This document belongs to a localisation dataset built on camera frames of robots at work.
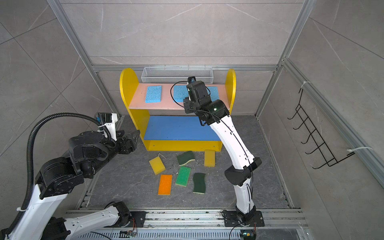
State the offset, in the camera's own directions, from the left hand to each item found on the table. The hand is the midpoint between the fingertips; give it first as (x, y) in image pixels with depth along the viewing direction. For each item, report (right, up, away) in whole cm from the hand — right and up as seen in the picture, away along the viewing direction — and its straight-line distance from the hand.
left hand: (131, 129), depth 55 cm
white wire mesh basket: (+11, +36, +43) cm, 57 cm away
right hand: (+22, +14, +16) cm, 31 cm away
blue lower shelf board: (+13, 0, +38) cm, 40 cm away
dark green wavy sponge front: (+26, -33, +27) cm, 50 cm away
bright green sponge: (+17, -28, +32) cm, 46 cm away
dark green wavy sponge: (+17, -20, +40) cm, 48 cm away
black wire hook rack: (+79, -10, +6) cm, 80 cm away
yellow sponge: (0, -23, +37) cm, 44 cm away
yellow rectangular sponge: (+33, -19, +37) cm, 54 cm away
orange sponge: (+7, -32, +29) cm, 44 cm away
